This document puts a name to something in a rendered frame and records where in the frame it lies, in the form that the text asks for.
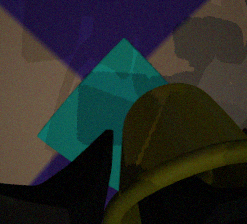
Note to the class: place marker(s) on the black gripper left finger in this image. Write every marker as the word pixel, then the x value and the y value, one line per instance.
pixel 75 195

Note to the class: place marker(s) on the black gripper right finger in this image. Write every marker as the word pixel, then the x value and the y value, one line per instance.
pixel 192 201

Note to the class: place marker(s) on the yellow cup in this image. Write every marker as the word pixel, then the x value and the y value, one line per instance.
pixel 172 132

